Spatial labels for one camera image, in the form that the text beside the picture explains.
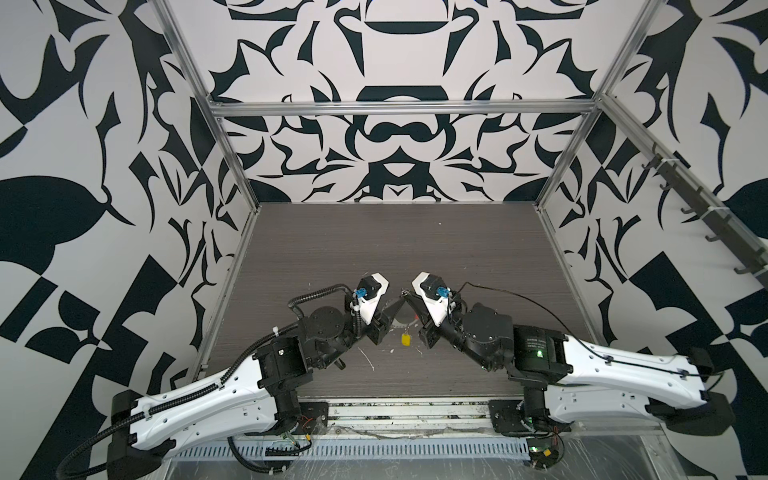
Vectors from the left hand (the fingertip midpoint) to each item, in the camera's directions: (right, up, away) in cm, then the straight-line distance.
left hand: (396, 288), depth 62 cm
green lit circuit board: (+35, -40, +9) cm, 54 cm away
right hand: (+2, -1, -3) cm, 4 cm away
